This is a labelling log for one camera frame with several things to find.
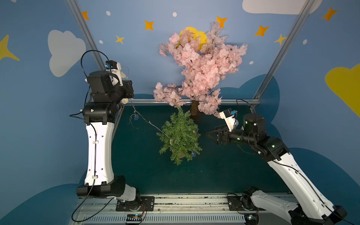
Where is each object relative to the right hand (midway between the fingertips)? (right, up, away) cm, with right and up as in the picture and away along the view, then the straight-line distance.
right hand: (214, 129), depth 65 cm
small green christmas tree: (-16, -4, +5) cm, 17 cm away
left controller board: (-41, -47, +8) cm, 63 cm away
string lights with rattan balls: (-40, +6, +8) cm, 41 cm away
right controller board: (+22, -48, +8) cm, 54 cm away
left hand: (-40, +23, -3) cm, 46 cm away
